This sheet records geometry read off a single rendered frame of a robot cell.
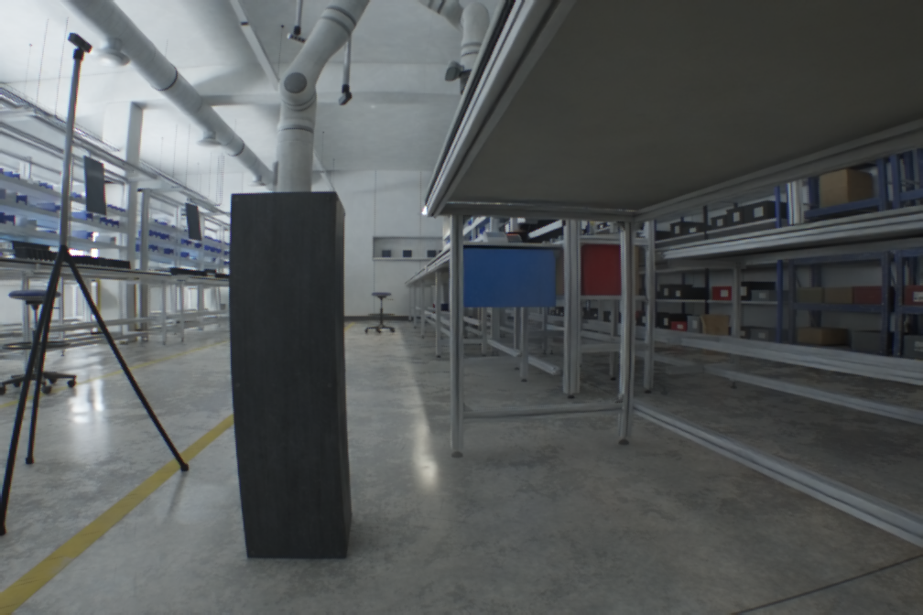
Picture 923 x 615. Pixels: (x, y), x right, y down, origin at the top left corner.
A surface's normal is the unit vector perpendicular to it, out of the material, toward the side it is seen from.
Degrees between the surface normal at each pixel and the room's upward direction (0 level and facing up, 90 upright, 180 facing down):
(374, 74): 90
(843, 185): 90
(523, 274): 90
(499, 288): 90
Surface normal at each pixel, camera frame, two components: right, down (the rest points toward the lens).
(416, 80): 0.14, 0.03
